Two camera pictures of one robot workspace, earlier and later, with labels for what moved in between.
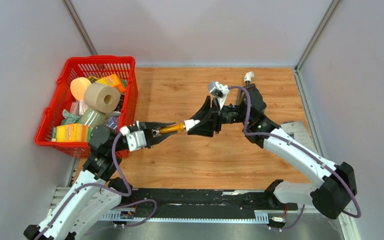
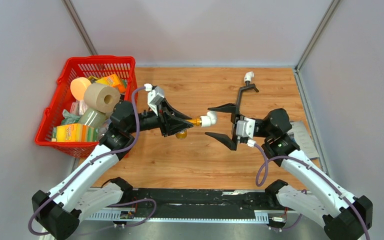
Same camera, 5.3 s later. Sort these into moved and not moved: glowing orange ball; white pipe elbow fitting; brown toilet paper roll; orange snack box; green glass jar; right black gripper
Moved: white pipe elbow fitting; right black gripper
Not moved: orange snack box; glowing orange ball; green glass jar; brown toilet paper roll
